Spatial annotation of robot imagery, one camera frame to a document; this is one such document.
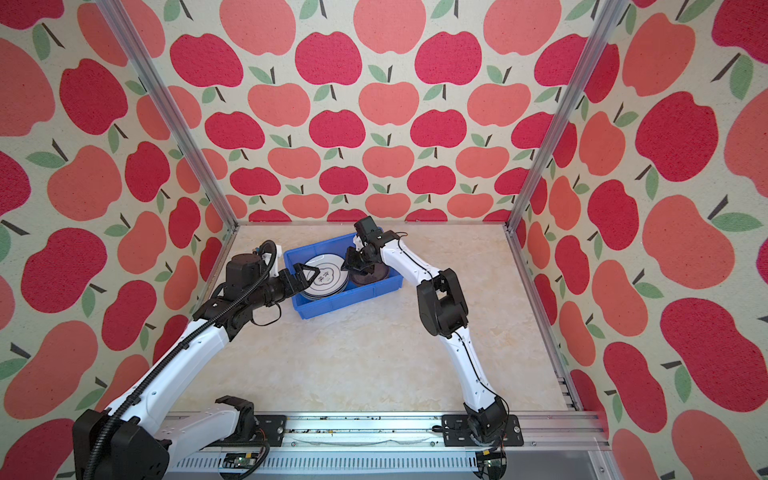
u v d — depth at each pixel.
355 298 0.96
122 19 0.71
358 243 0.96
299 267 0.70
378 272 0.97
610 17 0.70
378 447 0.73
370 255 0.78
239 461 0.72
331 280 0.98
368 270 0.92
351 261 0.88
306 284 0.69
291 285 0.69
